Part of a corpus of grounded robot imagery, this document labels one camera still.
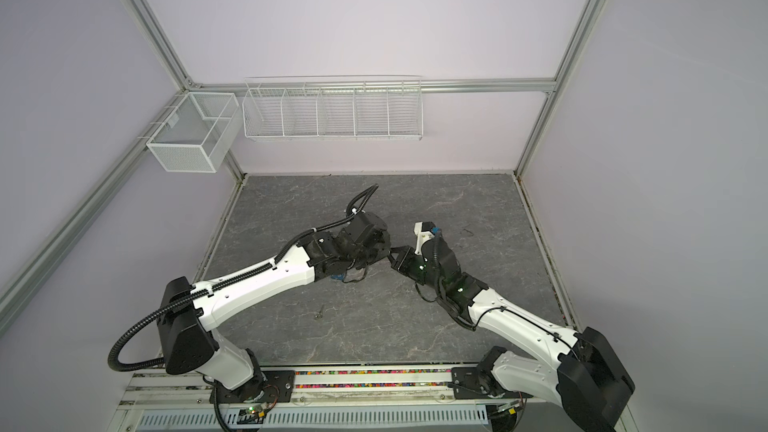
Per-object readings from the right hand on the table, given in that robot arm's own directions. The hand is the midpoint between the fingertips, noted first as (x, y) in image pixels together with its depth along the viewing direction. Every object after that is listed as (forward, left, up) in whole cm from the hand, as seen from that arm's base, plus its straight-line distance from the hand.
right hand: (384, 252), depth 76 cm
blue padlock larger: (-14, +7, +16) cm, 23 cm away
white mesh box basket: (+41, +62, +8) cm, 75 cm away
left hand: (0, -2, +1) cm, 2 cm away
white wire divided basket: (+49, +18, +12) cm, 53 cm away
